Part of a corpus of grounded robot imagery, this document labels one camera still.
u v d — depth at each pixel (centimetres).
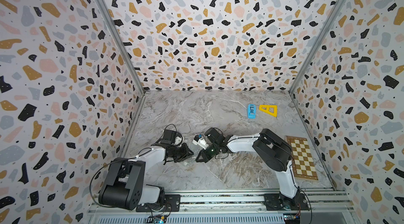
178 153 76
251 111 107
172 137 75
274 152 52
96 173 42
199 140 84
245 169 85
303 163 84
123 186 42
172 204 73
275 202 74
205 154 80
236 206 73
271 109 111
